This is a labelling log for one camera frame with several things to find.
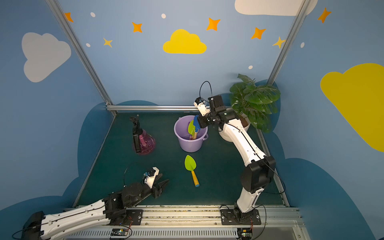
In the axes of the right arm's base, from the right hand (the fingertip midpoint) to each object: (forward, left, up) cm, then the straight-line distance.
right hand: (200, 117), depth 83 cm
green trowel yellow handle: (+6, +6, -18) cm, 20 cm away
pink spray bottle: (-8, +35, -17) cm, 40 cm away
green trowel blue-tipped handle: (-16, +5, -27) cm, 32 cm away
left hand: (-29, +17, -15) cm, 37 cm away
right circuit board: (-50, -25, -29) cm, 63 cm away
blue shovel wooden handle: (-3, +2, -4) cm, 5 cm away
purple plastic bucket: (+3, +13, -14) cm, 19 cm away
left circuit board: (-54, +37, -28) cm, 71 cm away
